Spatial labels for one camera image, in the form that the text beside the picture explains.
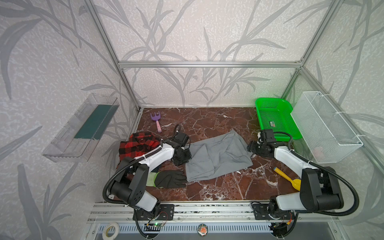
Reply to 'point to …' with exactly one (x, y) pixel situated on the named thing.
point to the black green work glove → (166, 179)
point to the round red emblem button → (202, 230)
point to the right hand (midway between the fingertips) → (251, 143)
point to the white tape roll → (104, 237)
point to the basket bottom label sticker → (272, 124)
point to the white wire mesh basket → (330, 139)
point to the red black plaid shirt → (136, 145)
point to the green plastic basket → (275, 114)
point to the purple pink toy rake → (156, 118)
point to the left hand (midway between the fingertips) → (191, 156)
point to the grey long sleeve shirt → (218, 154)
